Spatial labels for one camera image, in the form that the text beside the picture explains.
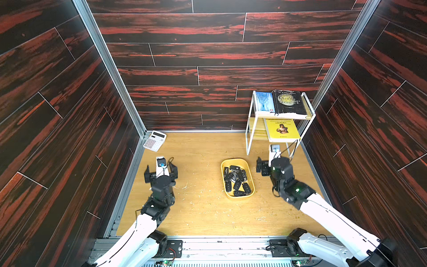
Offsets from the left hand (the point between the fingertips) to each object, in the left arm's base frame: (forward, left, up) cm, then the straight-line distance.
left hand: (160, 164), depth 77 cm
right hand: (+4, -53, +2) cm, 53 cm away
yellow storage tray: (+12, -43, -17) cm, 48 cm away
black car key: (-1, -43, -21) cm, 48 cm away
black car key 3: (-4, -39, -21) cm, 45 cm away
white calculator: (+33, +17, -21) cm, 43 cm away
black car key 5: (+12, -38, -20) cm, 45 cm away
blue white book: (+34, -52, +12) cm, 63 cm away
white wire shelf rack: (+29, -50, -5) cm, 58 cm away
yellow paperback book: (+28, -65, -3) cm, 71 cm away
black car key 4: (+2, -38, -21) cm, 44 cm away
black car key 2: (0, -34, -20) cm, 39 cm away
